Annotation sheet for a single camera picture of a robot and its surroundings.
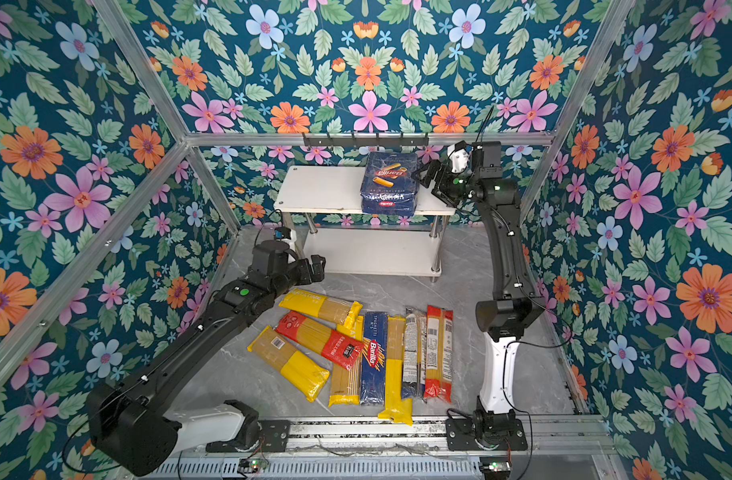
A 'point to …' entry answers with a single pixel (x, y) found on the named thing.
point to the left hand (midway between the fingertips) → (314, 253)
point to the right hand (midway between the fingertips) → (424, 178)
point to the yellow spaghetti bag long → (396, 407)
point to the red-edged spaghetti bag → (439, 354)
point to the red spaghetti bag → (328, 342)
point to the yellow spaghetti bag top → (318, 305)
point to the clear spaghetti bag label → (414, 369)
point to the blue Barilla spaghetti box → (375, 359)
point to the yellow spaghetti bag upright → (345, 385)
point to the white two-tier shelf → (327, 203)
